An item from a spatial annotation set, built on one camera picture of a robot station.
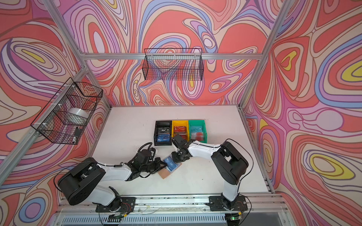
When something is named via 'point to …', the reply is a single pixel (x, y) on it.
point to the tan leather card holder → (164, 172)
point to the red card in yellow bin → (179, 129)
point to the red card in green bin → (198, 136)
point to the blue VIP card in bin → (163, 138)
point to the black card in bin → (163, 130)
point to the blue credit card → (171, 165)
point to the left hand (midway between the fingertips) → (169, 164)
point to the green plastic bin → (197, 131)
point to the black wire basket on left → (64, 117)
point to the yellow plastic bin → (181, 123)
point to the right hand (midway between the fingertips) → (177, 163)
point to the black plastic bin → (162, 124)
